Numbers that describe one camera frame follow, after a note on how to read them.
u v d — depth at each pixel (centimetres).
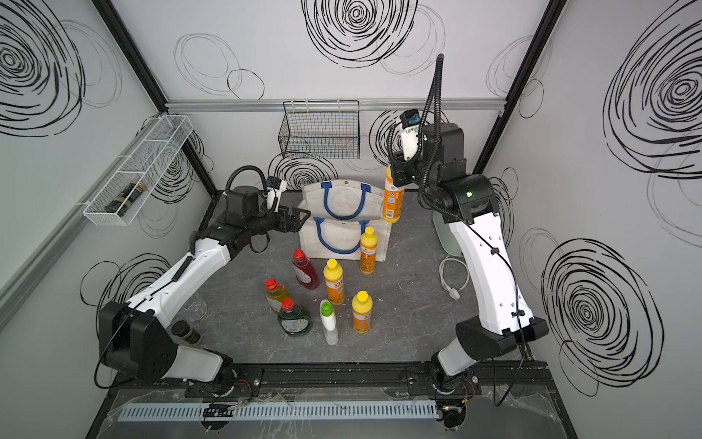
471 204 40
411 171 52
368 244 81
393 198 70
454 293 89
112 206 66
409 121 50
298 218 72
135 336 40
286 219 71
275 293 74
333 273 73
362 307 68
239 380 73
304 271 83
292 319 74
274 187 69
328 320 70
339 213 102
